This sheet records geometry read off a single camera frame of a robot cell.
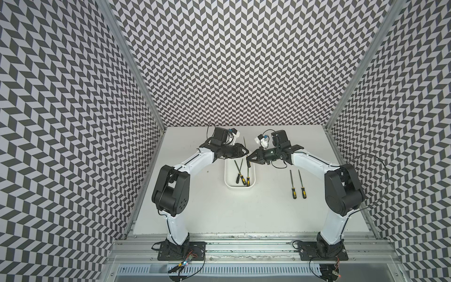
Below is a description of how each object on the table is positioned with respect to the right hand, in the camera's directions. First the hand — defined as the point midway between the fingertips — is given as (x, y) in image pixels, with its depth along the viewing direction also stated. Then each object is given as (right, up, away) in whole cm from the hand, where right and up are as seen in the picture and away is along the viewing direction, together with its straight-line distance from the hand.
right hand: (248, 161), depth 85 cm
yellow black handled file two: (-3, -9, +10) cm, 14 cm away
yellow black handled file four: (+24, -16, +6) cm, 29 cm away
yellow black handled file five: (-4, -9, +10) cm, 14 cm away
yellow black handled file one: (+1, -10, +9) cm, 14 cm away
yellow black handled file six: (+29, -16, +4) cm, 33 cm away
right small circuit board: (+32, -43, -16) cm, 55 cm away
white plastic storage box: (-8, -8, +12) cm, 16 cm away
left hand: (-1, +4, +3) cm, 5 cm away
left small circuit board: (-25, -37, -17) cm, 48 cm away
